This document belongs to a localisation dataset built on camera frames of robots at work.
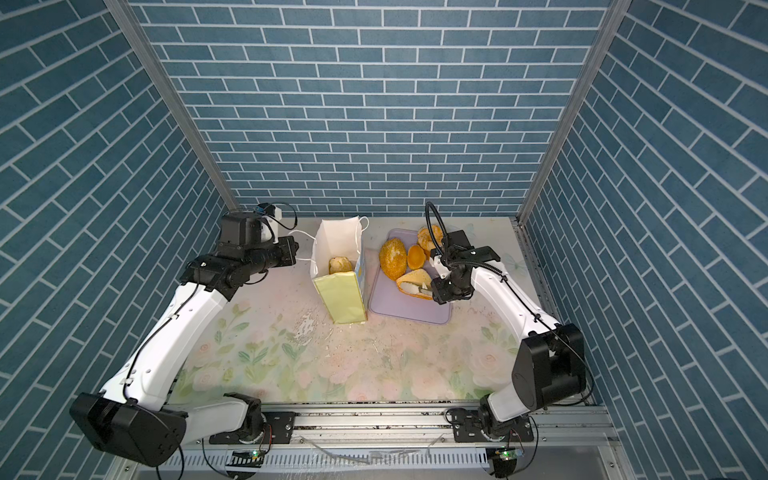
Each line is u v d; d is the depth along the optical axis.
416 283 0.91
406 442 0.72
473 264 0.58
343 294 0.77
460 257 0.61
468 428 0.73
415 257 1.04
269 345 0.88
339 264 0.96
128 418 0.36
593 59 0.78
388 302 0.98
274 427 0.73
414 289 0.90
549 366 0.43
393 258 1.02
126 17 0.71
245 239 0.55
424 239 1.04
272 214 0.67
